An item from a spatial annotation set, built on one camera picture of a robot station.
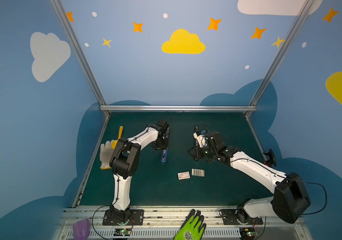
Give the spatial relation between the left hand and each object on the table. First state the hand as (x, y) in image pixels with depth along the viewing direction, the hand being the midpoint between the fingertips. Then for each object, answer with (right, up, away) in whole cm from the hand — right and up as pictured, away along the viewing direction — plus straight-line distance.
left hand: (165, 148), depth 97 cm
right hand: (+15, +1, -14) cm, 21 cm away
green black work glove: (+14, -34, -27) cm, 46 cm away
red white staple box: (+11, -15, -9) cm, 21 cm away
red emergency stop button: (+58, -8, -16) cm, 60 cm away
